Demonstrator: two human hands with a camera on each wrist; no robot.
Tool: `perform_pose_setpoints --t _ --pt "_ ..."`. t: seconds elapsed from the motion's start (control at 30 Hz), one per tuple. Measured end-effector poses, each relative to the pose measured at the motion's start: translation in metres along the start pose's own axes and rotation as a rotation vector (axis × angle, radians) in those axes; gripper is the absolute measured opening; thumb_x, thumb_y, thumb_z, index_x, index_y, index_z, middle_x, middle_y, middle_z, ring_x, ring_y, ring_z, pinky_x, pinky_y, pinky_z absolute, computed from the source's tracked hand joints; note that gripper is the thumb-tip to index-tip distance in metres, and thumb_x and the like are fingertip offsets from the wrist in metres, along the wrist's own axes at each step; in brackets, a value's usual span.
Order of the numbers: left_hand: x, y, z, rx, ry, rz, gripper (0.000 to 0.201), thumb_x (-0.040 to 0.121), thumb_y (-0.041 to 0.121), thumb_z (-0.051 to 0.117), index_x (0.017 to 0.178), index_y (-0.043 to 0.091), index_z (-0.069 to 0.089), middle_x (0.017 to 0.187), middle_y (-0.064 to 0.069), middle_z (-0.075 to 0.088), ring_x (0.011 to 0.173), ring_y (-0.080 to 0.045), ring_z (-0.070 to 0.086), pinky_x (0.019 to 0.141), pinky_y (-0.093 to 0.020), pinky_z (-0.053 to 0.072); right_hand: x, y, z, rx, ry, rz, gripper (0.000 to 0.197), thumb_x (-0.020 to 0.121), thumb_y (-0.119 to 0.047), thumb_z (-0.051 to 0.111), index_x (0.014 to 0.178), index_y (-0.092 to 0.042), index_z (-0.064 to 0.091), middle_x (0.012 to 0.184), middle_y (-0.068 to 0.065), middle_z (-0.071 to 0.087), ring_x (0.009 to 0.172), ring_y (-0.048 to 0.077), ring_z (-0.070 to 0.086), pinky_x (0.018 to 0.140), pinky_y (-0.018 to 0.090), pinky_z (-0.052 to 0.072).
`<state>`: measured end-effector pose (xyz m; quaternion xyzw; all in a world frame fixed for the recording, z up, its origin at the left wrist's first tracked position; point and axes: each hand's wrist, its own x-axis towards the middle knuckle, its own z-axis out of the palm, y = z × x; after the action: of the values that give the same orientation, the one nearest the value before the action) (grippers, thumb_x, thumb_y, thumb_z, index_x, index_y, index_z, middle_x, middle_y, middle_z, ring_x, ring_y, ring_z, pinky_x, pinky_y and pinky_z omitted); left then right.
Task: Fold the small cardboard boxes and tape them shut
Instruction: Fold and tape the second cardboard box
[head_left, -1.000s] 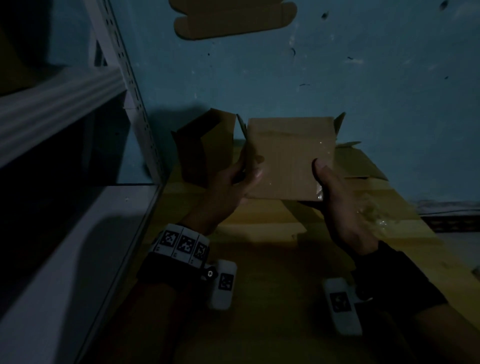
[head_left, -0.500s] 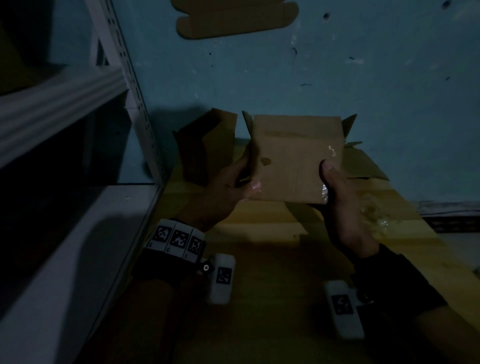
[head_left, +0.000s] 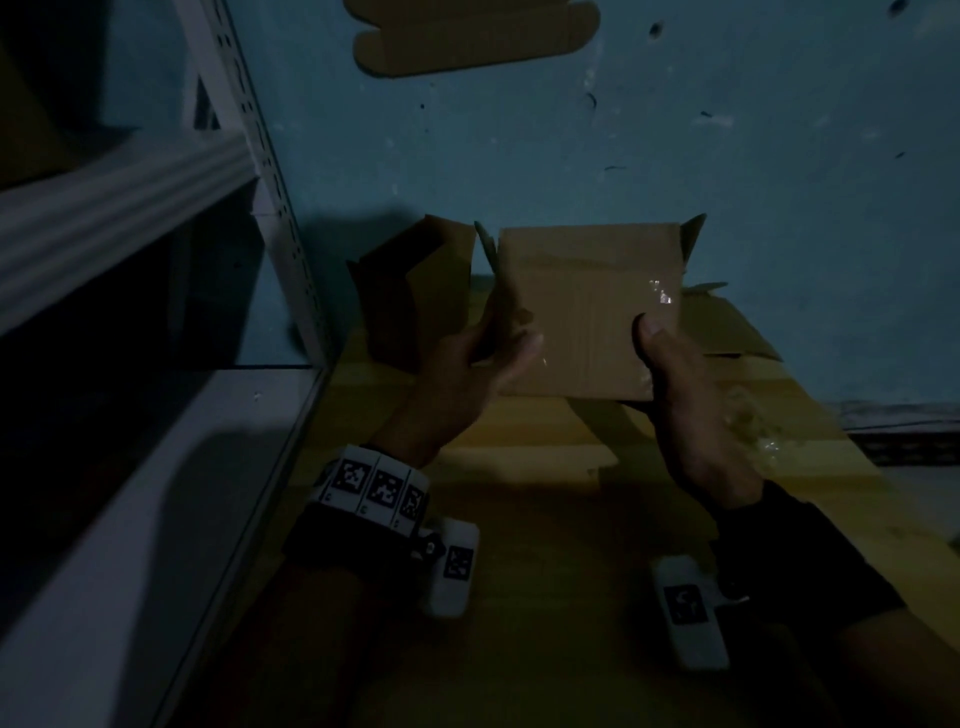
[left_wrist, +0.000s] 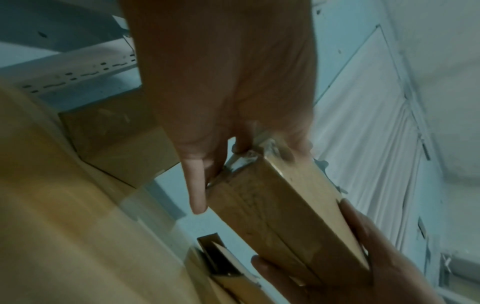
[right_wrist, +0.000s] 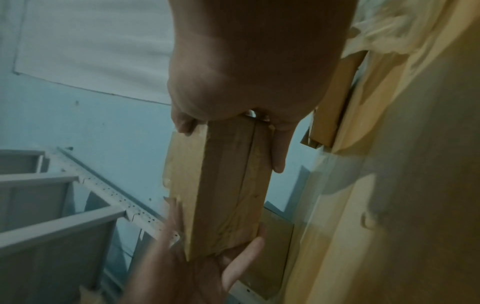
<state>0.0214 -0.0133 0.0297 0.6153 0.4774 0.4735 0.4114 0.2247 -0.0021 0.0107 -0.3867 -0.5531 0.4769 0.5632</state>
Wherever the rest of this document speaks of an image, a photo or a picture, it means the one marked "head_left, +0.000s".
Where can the black left wristband with markers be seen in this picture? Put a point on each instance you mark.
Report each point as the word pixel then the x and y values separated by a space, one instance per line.
pixel 352 510

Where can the person's left hand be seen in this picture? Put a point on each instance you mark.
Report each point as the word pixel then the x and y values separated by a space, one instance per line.
pixel 450 382

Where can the black right wristband with markers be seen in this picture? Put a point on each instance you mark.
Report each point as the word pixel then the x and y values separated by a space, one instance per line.
pixel 802 562

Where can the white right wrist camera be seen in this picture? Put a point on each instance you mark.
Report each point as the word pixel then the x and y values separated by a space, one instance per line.
pixel 690 611

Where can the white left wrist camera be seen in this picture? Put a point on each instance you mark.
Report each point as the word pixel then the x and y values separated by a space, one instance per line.
pixel 454 566

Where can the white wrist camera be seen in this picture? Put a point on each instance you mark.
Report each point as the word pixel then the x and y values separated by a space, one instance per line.
pixel 690 611
pixel 454 566

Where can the black patterned strip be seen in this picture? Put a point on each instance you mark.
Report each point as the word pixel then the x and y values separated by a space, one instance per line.
pixel 900 435

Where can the flat cardboard sheet with scribble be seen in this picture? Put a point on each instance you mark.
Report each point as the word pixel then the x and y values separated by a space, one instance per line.
pixel 465 37

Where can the brown cardboard box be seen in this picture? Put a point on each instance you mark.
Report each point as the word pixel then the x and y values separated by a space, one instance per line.
pixel 405 300
pixel 727 322
pixel 585 315

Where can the black wristband with markers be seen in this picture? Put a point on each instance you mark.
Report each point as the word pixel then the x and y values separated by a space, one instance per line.
pixel 802 562
pixel 352 510

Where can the person's left forearm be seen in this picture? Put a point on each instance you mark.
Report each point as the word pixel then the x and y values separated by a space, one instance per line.
pixel 285 652

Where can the white metal shelf rack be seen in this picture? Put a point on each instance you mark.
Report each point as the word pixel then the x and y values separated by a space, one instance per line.
pixel 135 217

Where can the person's right forearm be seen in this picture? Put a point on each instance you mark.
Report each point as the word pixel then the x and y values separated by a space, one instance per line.
pixel 915 667

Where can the person's right hand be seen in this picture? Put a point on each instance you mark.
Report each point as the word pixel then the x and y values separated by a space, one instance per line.
pixel 690 420

